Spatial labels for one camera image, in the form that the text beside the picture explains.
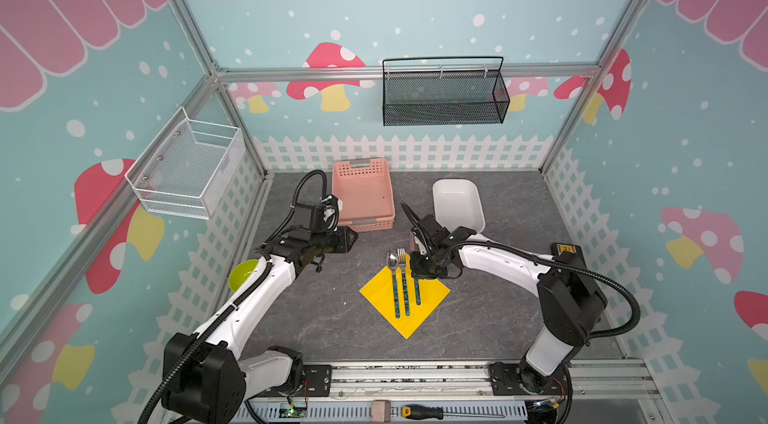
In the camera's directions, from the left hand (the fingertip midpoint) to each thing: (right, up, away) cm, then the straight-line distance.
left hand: (352, 240), depth 82 cm
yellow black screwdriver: (+21, -38, -14) cm, 46 cm away
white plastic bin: (+35, +10, +27) cm, 45 cm away
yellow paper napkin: (+8, -17, +7) cm, 20 cm away
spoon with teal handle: (+11, -8, +12) cm, 18 cm away
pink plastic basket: (0, +16, +31) cm, 35 cm away
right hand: (+16, -10, +4) cm, 19 cm away
